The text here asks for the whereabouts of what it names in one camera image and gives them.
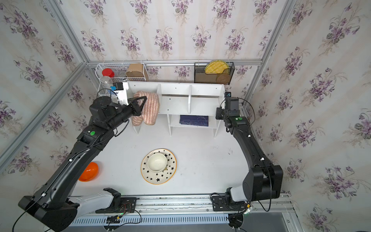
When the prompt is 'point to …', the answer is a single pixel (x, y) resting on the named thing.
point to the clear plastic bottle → (107, 82)
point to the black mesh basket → (200, 77)
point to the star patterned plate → (163, 177)
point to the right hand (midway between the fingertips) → (222, 108)
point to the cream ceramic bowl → (157, 162)
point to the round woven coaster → (222, 78)
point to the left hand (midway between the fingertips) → (149, 99)
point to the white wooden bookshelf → (190, 105)
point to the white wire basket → (120, 69)
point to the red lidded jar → (107, 72)
